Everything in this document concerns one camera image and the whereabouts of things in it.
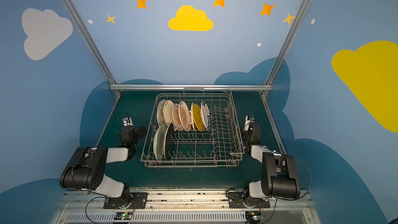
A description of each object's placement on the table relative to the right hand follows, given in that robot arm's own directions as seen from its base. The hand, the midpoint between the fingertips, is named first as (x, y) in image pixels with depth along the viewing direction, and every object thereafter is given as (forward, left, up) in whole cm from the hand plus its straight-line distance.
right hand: (243, 125), depth 94 cm
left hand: (-4, +66, 0) cm, 66 cm away
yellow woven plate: (+5, +29, +4) cm, 30 cm away
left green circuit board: (-49, +60, -6) cm, 78 cm away
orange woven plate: (-4, +31, +9) cm, 33 cm away
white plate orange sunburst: (0, +41, +6) cm, 42 cm away
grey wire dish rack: (-14, +14, -3) cm, 20 cm away
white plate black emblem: (-3, +50, +8) cm, 51 cm away
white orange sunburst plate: (+3, +37, +3) cm, 37 cm away
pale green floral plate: (-22, +45, +16) cm, 52 cm away
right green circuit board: (-45, -1, -8) cm, 46 cm away
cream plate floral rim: (+2, +47, +7) cm, 48 cm away
